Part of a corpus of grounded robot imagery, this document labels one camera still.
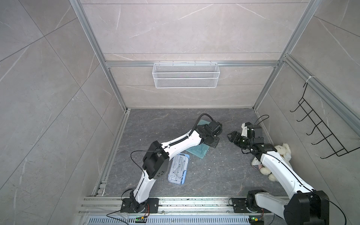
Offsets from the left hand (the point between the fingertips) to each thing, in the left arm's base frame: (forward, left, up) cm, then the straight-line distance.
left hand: (215, 139), depth 85 cm
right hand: (+1, -9, +2) cm, 9 cm away
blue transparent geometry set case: (-11, +23, -11) cm, 28 cm away
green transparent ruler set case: (-5, +9, -3) cm, 11 cm away
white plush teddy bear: (-8, -42, -4) cm, 42 cm away
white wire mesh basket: (+45, +18, +16) cm, 52 cm away
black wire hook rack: (-11, -46, +20) cm, 52 cm away
